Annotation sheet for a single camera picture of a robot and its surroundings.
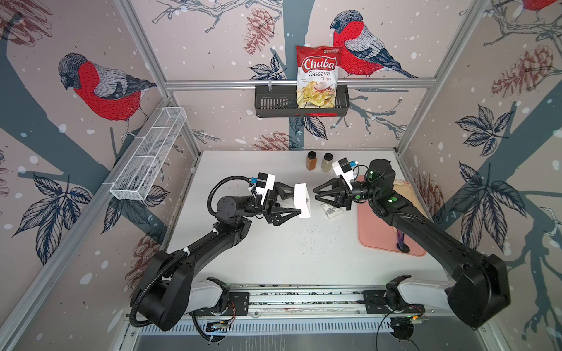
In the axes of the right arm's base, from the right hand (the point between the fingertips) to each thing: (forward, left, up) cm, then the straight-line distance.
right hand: (316, 195), depth 66 cm
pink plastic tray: (+2, -28, -31) cm, 42 cm away
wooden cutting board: (+26, -47, -31) cm, 62 cm away
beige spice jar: (+37, -9, -24) cm, 45 cm away
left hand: (-6, +5, +4) cm, 8 cm away
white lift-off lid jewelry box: (+11, -9, -29) cm, 33 cm away
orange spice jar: (+36, -1, -23) cm, 43 cm away
